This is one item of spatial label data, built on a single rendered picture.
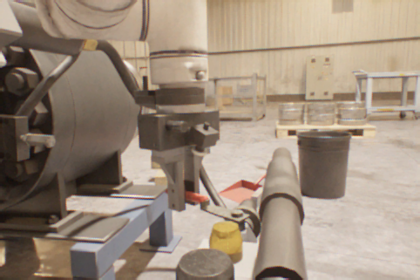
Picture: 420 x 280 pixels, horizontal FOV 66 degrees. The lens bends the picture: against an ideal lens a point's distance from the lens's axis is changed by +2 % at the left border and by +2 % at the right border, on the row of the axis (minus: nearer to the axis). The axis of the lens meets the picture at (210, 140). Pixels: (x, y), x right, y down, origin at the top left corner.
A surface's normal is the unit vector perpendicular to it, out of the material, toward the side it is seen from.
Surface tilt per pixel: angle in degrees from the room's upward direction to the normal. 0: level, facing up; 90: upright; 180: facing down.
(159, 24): 125
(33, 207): 90
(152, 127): 90
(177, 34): 91
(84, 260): 90
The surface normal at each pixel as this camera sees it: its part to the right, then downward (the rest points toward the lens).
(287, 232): 0.22, -0.95
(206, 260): -0.03, -0.99
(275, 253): -0.28, -0.95
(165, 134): 0.75, 0.08
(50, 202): -0.22, 0.15
